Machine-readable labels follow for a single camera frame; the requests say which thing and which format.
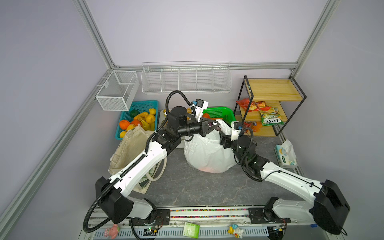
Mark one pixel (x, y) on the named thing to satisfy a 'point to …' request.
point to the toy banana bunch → (147, 119)
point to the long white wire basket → (190, 77)
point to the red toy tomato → (207, 169)
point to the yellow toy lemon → (122, 134)
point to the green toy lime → (133, 113)
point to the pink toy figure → (112, 232)
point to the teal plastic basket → (140, 106)
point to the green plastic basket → (224, 113)
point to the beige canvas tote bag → (130, 146)
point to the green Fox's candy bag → (271, 117)
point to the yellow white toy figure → (235, 231)
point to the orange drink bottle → (256, 126)
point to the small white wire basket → (118, 92)
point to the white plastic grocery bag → (207, 153)
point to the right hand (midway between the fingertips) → (227, 131)
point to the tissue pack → (286, 155)
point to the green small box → (191, 230)
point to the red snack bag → (247, 105)
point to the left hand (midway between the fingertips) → (220, 126)
